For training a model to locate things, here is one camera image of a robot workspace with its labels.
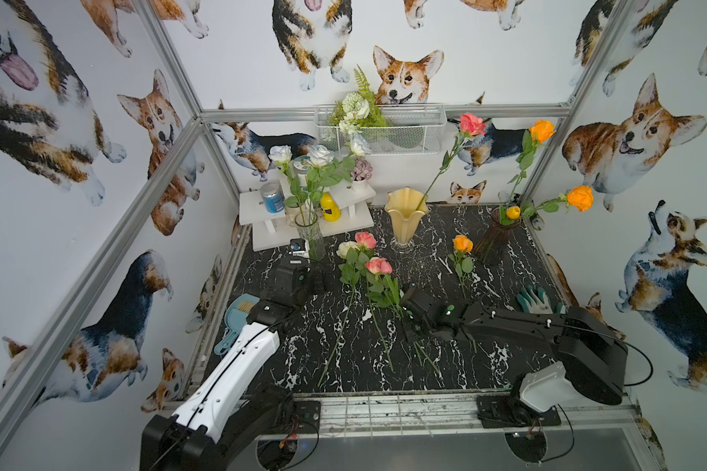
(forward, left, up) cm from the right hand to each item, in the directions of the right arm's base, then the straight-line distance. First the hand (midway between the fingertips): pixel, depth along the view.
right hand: (408, 318), depth 85 cm
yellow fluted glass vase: (+35, -1, +9) cm, 37 cm away
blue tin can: (+34, +42, +17) cm, 57 cm away
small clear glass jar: (+38, +40, +6) cm, 55 cm away
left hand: (+11, +26, +15) cm, 32 cm away
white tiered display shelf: (+36, +21, +10) cm, 43 cm away
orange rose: (+20, -44, +28) cm, 56 cm away
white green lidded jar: (+38, +32, +26) cm, 56 cm away
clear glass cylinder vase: (+28, +31, +11) cm, 43 cm away
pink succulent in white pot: (+42, +14, +19) cm, 48 cm away
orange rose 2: (+22, -21, -5) cm, 31 cm away
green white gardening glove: (+7, -41, -5) cm, 42 cm away
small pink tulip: (+10, +6, -5) cm, 12 cm away
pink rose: (+30, +13, -2) cm, 33 cm away
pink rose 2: (+18, +11, -2) cm, 22 cm away
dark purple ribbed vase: (+24, -30, +2) cm, 39 cm away
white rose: (+37, +36, +31) cm, 60 cm away
